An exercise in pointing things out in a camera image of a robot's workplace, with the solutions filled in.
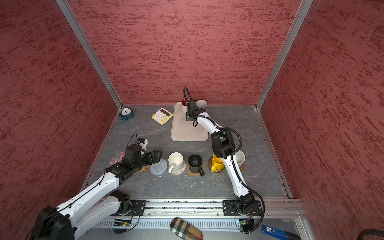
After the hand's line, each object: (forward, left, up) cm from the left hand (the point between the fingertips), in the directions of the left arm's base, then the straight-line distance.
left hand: (156, 156), depth 85 cm
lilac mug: (+44, -27, +1) cm, 52 cm away
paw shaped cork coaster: (-7, -21, -7) cm, 24 cm away
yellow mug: (-5, -35, +2) cm, 35 cm away
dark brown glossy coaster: (-2, -32, -6) cm, 32 cm away
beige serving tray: (+25, -13, -8) cm, 29 cm away
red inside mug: (+42, -14, 0) cm, 44 cm away
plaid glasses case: (-34, -18, -3) cm, 39 cm away
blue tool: (-34, -61, -2) cm, 70 cm away
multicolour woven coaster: (-6, -9, +2) cm, 11 cm away
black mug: (-2, -23, -4) cm, 23 cm away
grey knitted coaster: (-4, -1, -7) cm, 8 cm away
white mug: (-1, -11, -2) cm, 11 cm away
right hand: (+33, -19, -3) cm, 38 cm away
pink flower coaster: (+1, +28, -7) cm, 28 cm away
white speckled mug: (-1, -48, +4) cm, 48 cm away
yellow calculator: (+37, +3, -6) cm, 38 cm away
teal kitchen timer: (+36, +30, -3) cm, 47 cm away
